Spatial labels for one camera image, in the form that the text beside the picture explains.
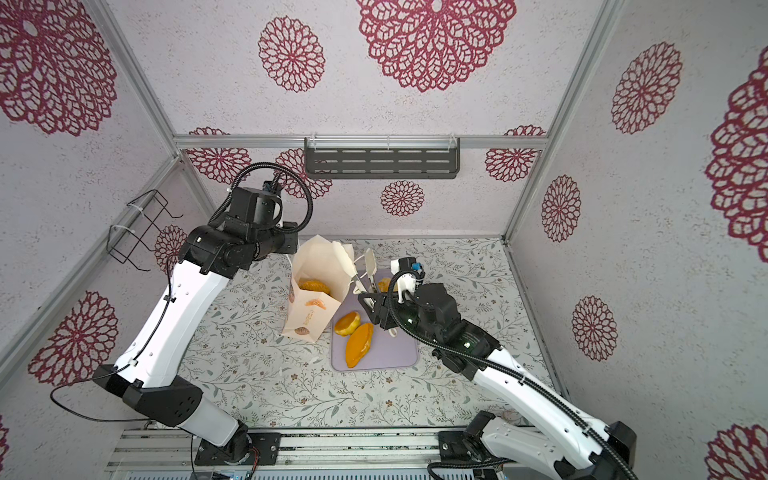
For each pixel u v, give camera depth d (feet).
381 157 3.10
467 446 2.16
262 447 2.41
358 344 2.92
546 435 1.39
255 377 2.81
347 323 3.00
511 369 1.48
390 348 2.97
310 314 2.65
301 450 2.46
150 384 1.31
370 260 2.41
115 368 1.34
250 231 1.58
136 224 2.55
